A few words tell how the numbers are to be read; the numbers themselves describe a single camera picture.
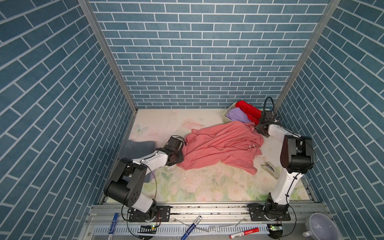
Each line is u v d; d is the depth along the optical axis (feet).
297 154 1.74
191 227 2.27
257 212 2.43
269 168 2.90
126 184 1.44
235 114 3.49
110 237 2.19
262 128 2.53
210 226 2.32
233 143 3.25
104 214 2.47
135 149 3.03
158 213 2.38
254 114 3.53
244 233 2.23
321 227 2.29
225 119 3.53
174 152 2.37
